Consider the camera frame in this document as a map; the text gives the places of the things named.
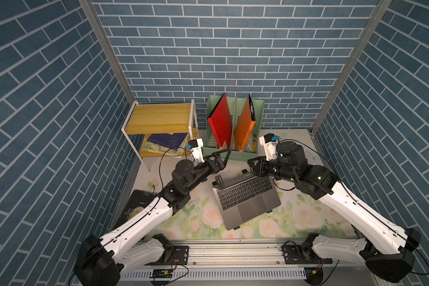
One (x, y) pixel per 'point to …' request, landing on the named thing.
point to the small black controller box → (162, 273)
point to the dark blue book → (173, 141)
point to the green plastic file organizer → (236, 105)
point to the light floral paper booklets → (157, 148)
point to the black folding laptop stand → (220, 183)
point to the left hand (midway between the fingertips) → (231, 154)
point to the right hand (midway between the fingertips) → (249, 162)
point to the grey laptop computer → (245, 198)
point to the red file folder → (220, 121)
